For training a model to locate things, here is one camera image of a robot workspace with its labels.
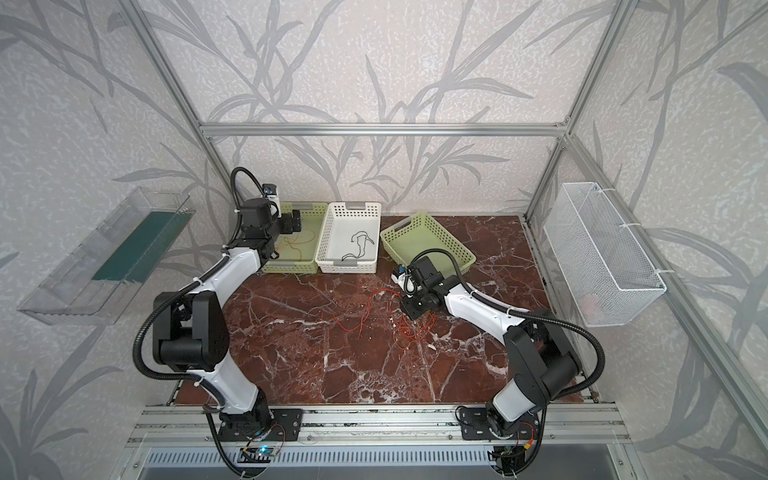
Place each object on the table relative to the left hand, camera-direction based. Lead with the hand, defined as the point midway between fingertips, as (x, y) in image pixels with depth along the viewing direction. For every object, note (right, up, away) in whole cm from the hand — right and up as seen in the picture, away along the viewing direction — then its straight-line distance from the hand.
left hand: (285, 198), depth 91 cm
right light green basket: (+43, -10, +23) cm, 50 cm away
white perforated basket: (+16, -13, +22) cm, 30 cm away
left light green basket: (-3, -17, +17) cm, 24 cm away
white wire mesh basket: (+79, -20, -31) cm, 87 cm away
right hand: (+37, -29, -2) cm, 48 cm away
